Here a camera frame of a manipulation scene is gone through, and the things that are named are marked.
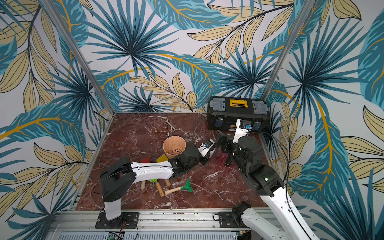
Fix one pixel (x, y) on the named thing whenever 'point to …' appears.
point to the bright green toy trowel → (159, 187)
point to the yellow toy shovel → (162, 158)
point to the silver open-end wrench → (170, 125)
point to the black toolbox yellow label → (223, 112)
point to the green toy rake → (187, 186)
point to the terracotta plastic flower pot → (173, 146)
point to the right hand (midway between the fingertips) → (217, 135)
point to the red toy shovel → (147, 160)
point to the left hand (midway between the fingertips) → (210, 147)
